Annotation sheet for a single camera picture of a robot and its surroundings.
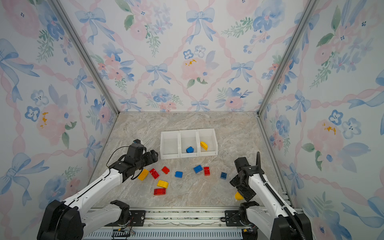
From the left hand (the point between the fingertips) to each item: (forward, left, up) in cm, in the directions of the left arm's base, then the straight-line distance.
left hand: (153, 154), depth 85 cm
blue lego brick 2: (-4, -26, -9) cm, 28 cm away
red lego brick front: (-18, -5, -9) cm, 21 cm away
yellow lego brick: (-14, -6, -9) cm, 17 cm away
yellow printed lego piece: (-20, -47, -8) cm, 52 cm away
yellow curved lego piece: (+11, -30, -7) cm, 33 cm away
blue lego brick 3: (+8, -21, -9) cm, 24 cm away
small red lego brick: (-5, -6, -10) cm, 13 cm away
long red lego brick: (-8, 0, -9) cm, 12 cm away
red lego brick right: (-6, -31, -8) cm, 33 cm away
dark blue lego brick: (-8, -41, -9) cm, 43 cm away
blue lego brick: (-7, -15, -11) cm, 20 cm away
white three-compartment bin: (+14, -19, -9) cm, 26 cm away
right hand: (-16, -48, -8) cm, 51 cm away
